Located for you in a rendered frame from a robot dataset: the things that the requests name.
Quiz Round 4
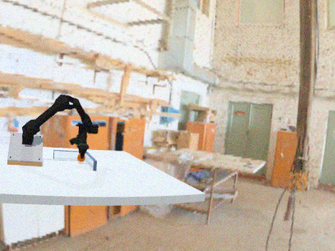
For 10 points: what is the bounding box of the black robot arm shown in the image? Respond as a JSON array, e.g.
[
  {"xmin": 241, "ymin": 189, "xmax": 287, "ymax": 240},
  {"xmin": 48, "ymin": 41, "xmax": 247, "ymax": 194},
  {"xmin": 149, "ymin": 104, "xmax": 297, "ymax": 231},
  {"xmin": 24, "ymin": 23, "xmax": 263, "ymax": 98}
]
[{"xmin": 21, "ymin": 94, "xmax": 99, "ymax": 145}]

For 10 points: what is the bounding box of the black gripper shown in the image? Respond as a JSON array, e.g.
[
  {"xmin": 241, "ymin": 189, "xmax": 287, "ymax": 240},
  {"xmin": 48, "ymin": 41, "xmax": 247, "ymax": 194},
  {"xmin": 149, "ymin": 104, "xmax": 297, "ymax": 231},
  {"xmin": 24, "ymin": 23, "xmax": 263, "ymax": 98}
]
[{"xmin": 76, "ymin": 134, "xmax": 89, "ymax": 159}]

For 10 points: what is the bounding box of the translucent orange ball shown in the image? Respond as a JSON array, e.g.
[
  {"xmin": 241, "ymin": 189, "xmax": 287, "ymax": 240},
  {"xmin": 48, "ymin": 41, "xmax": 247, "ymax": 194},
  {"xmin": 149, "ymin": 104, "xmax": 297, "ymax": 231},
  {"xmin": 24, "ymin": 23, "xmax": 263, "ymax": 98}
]
[{"xmin": 77, "ymin": 158, "xmax": 85, "ymax": 164}]

